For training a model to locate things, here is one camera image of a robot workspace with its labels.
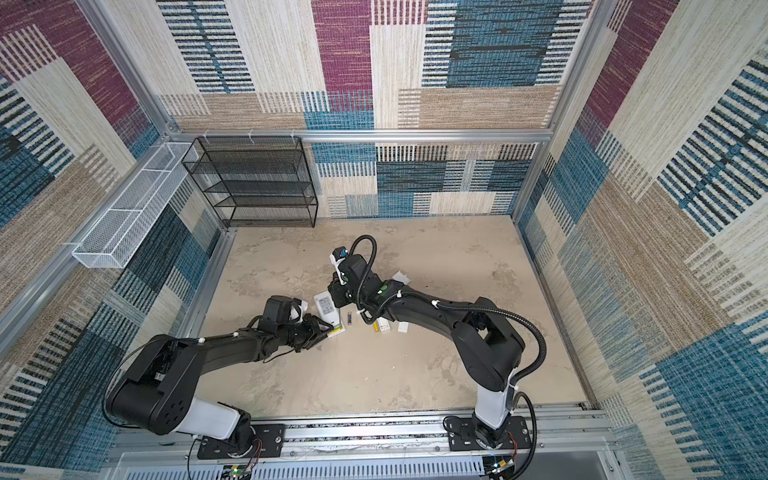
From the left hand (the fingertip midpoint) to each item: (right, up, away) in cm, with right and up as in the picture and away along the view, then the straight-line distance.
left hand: (332, 326), depth 89 cm
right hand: (+1, +11, -4) cm, 12 cm away
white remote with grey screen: (-2, +3, +5) cm, 6 cm away
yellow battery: (+13, -1, +2) cm, 13 cm away
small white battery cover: (+21, +13, +15) cm, 29 cm away
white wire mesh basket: (-47, +25, -18) cm, 57 cm away
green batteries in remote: (+1, -1, +2) cm, 2 cm away
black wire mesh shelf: (-32, +47, +21) cm, 61 cm away
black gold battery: (+4, +1, +5) cm, 7 cm away
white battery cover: (+21, -1, +3) cm, 21 cm away
